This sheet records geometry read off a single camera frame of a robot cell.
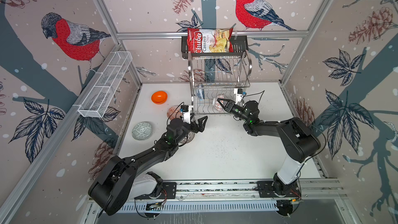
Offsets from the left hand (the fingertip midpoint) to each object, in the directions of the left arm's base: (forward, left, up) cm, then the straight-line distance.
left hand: (201, 116), depth 79 cm
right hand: (+7, -8, +1) cm, 11 cm away
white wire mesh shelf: (+13, +50, +11) cm, 53 cm away
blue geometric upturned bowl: (+7, -10, -1) cm, 12 cm away
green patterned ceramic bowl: (+1, +37, -18) cm, 41 cm away
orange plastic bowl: (+26, +30, -16) cm, 42 cm away
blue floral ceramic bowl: (+21, 0, -7) cm, 22 cm away
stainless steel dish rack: (+40, -12, -8) cm, 42 cm away
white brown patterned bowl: (-3, +7, -17) cm, 19 cm away
